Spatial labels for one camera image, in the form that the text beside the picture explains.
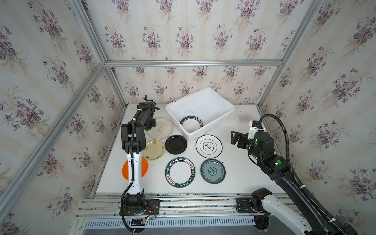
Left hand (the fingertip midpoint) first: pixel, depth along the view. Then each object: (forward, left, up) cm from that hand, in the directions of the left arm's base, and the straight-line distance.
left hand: (146, 127), depth 102 cm
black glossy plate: (-13, -21, -1) cm, 25 cm away
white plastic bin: (+28, -45, -2) cm, 53 cm away
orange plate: (-29, -4, -2) cm, 29 cm away
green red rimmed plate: (+6, -32, -2) cm, 33 cm away
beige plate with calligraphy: (-16, -8, -2) cm, 18 cm away
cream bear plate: (+1, -12, -2) cm, 12 cm away
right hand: (-19, -55, +22) cm, 62 cm away
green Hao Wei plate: (-31, -25, -2) cm, 40 cm away
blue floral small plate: (-30, -45, -2) cm, 54 cm away
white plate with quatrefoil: (-14, -44, -2) cm, 46 cm away
